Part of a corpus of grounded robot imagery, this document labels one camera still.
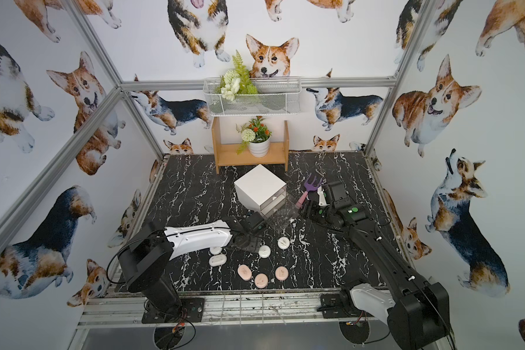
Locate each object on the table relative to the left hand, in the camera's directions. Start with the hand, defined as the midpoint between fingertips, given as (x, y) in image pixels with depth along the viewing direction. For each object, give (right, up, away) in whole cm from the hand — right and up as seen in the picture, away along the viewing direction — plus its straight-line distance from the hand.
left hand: (250, 237), depth 89 cm
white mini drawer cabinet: (+4, +19, +1) cm, 20 cm away
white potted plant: (+2, +43, +12) cm, 45 cm away
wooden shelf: (-15, +36, +21) cm, 44 cm away
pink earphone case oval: (-1, -10, -9) cm, 14 cm away
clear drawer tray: (+13, +7, +8) cm, 17 cm away
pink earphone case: (+13, -11, -9) cm, 19 cm away
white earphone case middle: (+6, -4, -3) cm, 8 cm away
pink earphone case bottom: (+5, -12, -11) cm, 17 cm away
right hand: (+23, +14, -9) cm, 28 cm away
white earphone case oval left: (-12, -7, -5) cm, 15 cm away
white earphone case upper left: (-13, -4, -3) cm, 14 cm away
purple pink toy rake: (+27, +19, +19) cm, 38 cm away
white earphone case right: (+13, -2, -1) cm, 14 cm away
